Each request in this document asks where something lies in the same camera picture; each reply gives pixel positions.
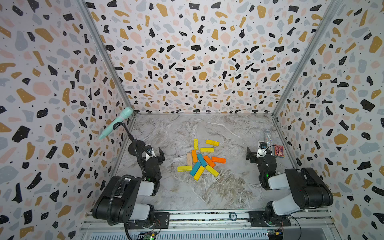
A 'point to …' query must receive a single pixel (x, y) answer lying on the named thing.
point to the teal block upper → (202, 160)
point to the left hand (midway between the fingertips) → (153, 150)
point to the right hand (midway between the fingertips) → (260, 147)
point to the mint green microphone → (128, 112)
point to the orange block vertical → (194, 156)
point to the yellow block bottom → (199, 173)
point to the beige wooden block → (189, 159)
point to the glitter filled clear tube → (268, 138)
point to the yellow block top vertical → (196, 144)
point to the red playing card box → (279, 151)
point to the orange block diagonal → (209, 161)
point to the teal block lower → (195, 168)
